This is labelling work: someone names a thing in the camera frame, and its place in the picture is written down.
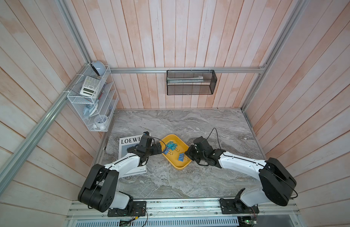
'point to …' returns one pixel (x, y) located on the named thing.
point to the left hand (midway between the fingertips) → (155, 148)
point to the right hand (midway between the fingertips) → (182, 151)
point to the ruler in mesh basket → (187, 80)
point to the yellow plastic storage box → (174, 150)
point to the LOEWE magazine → (124, 142)
